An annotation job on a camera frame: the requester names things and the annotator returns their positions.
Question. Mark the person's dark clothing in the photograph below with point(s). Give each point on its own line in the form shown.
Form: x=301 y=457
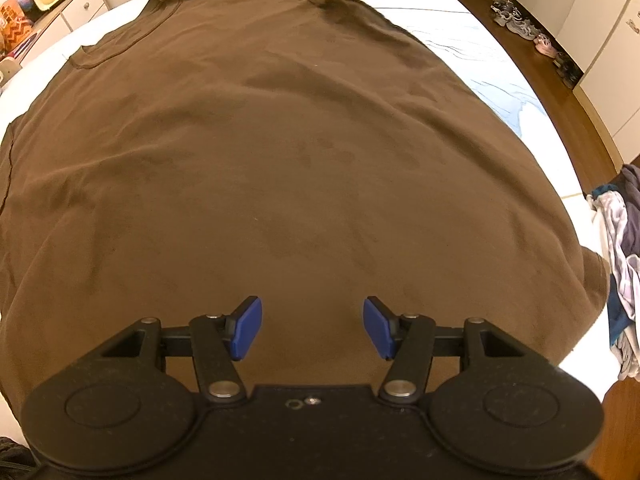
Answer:
x=10 y=457

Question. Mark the tall white cabinet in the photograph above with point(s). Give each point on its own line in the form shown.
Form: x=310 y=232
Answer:
x=585 y=10

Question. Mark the orange patterned box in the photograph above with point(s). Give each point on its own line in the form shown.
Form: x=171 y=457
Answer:
x=15 y=22

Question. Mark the dark shoe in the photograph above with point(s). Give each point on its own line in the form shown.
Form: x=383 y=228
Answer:
x=562 y=60
x=572 y=77

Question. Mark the brown t-shirt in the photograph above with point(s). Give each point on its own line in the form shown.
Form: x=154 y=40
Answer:
x=275 y=160

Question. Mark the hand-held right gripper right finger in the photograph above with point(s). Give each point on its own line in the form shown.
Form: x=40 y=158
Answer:
x=377 y=327

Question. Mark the grey white sneaker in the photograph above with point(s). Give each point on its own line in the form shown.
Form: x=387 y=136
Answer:
x=522 y=27

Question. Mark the dark blue cloth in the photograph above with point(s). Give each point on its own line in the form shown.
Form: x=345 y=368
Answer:
x=603 y=191

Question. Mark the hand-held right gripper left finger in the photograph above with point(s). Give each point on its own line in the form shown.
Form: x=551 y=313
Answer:
x=245 y=327

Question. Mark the white stickered cabinet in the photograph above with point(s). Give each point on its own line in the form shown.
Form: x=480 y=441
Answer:
x=620 y=85

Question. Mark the white drawer cabinet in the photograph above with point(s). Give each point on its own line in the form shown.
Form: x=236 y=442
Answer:
x=85 y=5

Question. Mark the pink shoe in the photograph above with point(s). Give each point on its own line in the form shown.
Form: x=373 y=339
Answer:
x=546 y=46

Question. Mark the white printed tablecloth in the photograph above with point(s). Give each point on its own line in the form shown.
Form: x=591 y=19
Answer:
x=500 y=70

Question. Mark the pile of clothes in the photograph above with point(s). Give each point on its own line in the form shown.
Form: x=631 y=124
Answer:
x=617 y=220

